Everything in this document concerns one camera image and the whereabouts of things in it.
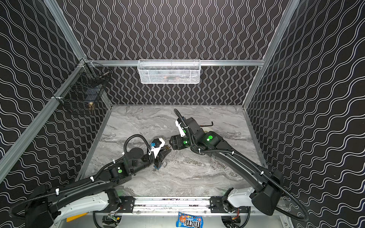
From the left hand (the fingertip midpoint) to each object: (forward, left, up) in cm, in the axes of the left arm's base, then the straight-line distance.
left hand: (171, 149), depth 69 cm
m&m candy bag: (-26, -8, -23) cm, 36 cm away
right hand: (+6, -1, -1) cm, 6 cm away
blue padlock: (0, +12, -24) cm, 27 cm away
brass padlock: (+1, +2, -1) cm, 2 cm away
